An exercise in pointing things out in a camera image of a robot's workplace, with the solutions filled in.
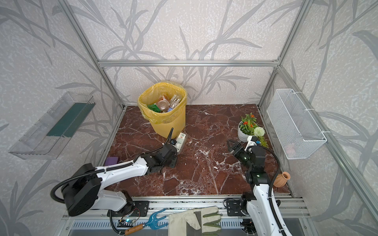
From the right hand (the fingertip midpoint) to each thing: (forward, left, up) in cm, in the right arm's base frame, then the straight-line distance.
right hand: (231, 140), depth 80 cm
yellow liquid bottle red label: (+19, +38, +10) cm, 43 cm away
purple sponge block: (-5, +72, -15) cm, 74 cm away
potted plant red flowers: (+10, -13, -2) cm, 16 cm away
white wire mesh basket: (-7, -25, +18) cm, 31 cm away
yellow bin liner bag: (+9, +40, +8) cm, 42 cm away
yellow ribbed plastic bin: (+13, +31, 0) cm, 33 cm away
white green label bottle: (+4, +29, -7) cm, 31 cm away
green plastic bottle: (+21, +46, +4) cm, 50 cm away
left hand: (-2, +31, -11) cm, 33 cm away
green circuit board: (-36, +54, -18) cm, 67 cm away
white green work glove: (-36, +15, -16) cm, 42 cm away
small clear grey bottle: (+23, +32, +8) cm, 40 cm away
